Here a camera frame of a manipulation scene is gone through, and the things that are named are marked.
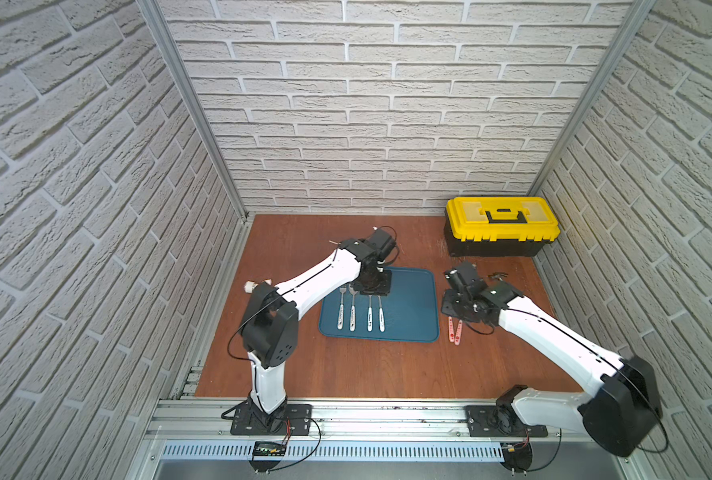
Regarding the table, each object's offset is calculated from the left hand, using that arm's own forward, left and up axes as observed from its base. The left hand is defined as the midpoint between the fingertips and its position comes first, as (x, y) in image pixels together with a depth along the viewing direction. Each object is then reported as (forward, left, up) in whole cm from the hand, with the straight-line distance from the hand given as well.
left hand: (379, 282), depth 87 cm
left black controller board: (-39, +29, -15) cm, 51 cm away
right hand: (-7, -21, -1) cm, 22 cm away
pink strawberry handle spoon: (-10, -22, -11) cm, 27 cm away
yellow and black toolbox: (+18, -39, +6) cm, 44 cm away
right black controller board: (-42, -32, -11) cm, 54 cm away
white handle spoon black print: (-6, -1, -10) cm, 12 cm away
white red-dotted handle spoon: (-4, +8, -11) cm, 14 cm away
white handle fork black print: (-6, +2, -11) cm, 12 cm away
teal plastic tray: (-5, -10, -10) cm, 15 cm away
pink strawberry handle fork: (-12, -24, -10) cm, 29 cm away
